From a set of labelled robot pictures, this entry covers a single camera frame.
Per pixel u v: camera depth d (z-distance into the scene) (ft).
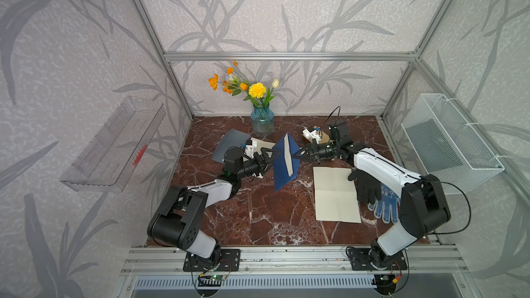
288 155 2.55
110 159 2.22
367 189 2.92
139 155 2.14
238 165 2.34
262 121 3.44
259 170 2.53
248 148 2.71
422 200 1.66
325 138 2.52
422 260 2.49
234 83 3.34
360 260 2.41
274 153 2.97
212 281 2.36
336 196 2.93
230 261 2.38
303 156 2.46
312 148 2.36
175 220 1.47
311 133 2.58
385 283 2.24
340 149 2.19
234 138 3.63
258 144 3.13
